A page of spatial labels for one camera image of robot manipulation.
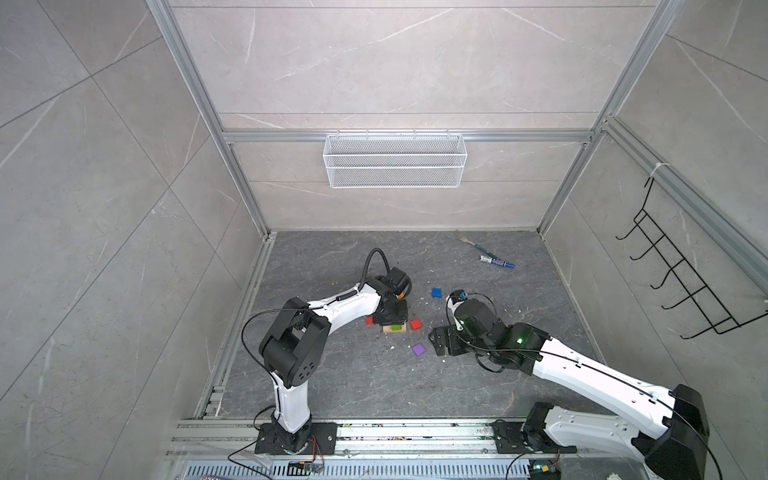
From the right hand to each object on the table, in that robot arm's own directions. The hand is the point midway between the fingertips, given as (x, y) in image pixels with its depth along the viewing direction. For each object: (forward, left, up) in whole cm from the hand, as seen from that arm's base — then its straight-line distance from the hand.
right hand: (442, 331), depth 78 cm
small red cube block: (+9, +6, -14) cm, 18 cm away
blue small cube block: (+20, -3, -13) cm, 24 cm away
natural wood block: (+6, +15, -11) cm, 19 cm away
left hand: (+11, +10, -9) cm, 17 cm away
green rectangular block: (+6, +12, -10) cm, 17 cm away
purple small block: (+1, +6, -14) cm, 15 cm away
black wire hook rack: (-7, -53, +18) cm, 56 cm away
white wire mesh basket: (+56, +11, +16) cm, 59 cm away
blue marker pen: (+34, -27, -14) cm, 45 cm away
